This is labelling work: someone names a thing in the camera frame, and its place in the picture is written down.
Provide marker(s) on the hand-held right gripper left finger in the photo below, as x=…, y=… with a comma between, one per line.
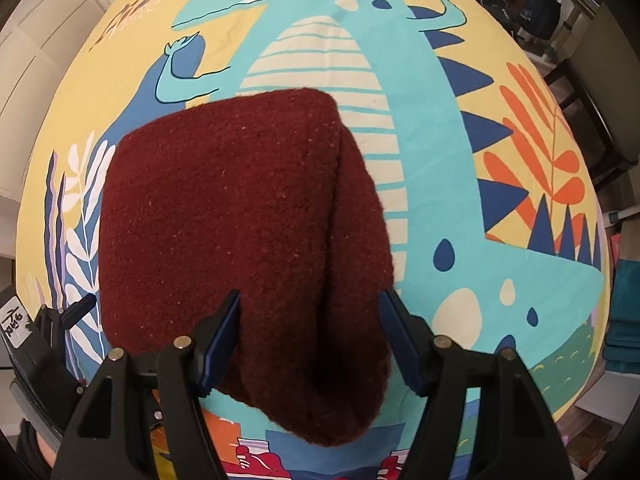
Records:
x=222, y=345

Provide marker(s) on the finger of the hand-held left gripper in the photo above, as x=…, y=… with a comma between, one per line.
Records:
x=80, y=310

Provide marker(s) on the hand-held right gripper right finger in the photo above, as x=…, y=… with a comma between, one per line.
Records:
x=400, y=345

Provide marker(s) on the dark red knit sweater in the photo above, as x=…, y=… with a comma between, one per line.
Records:
x=225, y=210

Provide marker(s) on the person's left forearm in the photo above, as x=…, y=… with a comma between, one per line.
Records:
x=37, y=452

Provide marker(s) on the teal cloth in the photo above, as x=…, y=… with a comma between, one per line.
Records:
x=622, y=310

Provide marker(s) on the white wardrobe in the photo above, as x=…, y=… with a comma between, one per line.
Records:
x=30, y=85

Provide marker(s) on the yellow dinosaur printed blanket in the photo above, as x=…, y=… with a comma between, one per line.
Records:
x=425, y=110

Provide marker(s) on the dark chair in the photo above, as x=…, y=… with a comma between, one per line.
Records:
x=595, y=110

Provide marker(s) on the dark blue tote bag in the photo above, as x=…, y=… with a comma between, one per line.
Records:
x=542, y=10

